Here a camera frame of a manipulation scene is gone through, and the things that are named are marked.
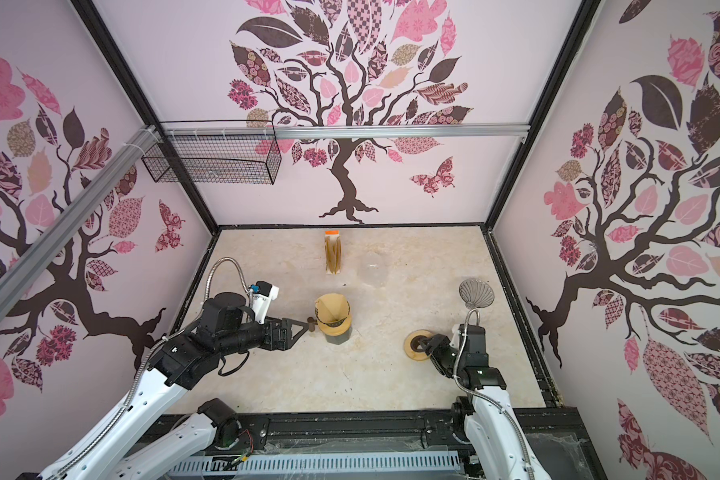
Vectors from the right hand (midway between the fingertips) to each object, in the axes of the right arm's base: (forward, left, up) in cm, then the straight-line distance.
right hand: (424, 342), depth 85 cm
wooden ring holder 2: (0, +3, -3) cm, 4 cm away
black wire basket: (+53, +65, +31) cm, 89 cm away
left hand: (-3, +34, +16) cm, 37 cm away
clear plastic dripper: (+28, +14, -2) cm, 32 cm away
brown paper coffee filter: (+6, +26, +7) cm, 28 cm away
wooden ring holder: (+2, +25, +6) cm, 25 cm away
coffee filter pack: (+33, +29, +3) cm, 44 cm away
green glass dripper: (+4, +26, +6) cm, 27 cm away
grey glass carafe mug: (+2, +26, -1) cm, 26 cm away
